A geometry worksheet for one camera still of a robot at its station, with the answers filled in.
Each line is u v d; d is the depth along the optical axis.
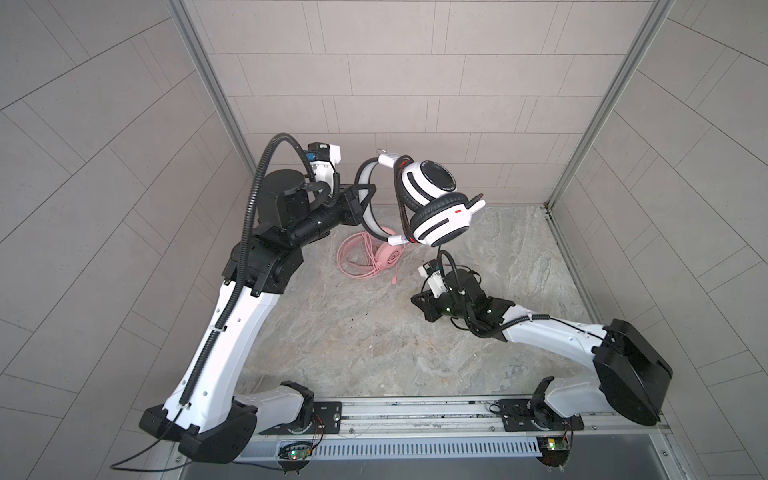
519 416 0.71
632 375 0.40
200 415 0.34
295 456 0.64
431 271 0.71
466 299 0.62
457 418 0.72
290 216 0.41
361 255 1.01
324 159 0.48
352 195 0.48
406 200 0.43
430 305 0.70
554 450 0.68
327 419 0.71
